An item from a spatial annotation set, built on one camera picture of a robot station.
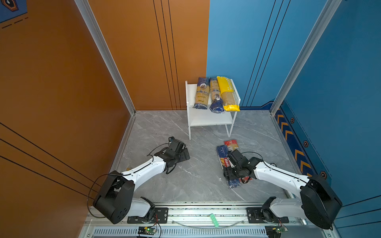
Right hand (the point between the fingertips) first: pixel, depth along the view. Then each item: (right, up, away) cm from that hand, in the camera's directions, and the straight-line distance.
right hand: (228, 173), depth 86 cm
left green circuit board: (-42, -22, -15) cm, 50 cm away
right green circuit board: (+19, -23, -15) cm, 33 cm away
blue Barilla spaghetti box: (-2, +11, +8) cm, 14 cm away
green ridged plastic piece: (-9, -19, -15) cm, 26 cm away
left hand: (-27, +11, +4) cm, 29 cm away
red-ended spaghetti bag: (+5, +15, +11) cm, 19 cm away
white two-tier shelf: (-18, +33, +7) cm, 39 cm away
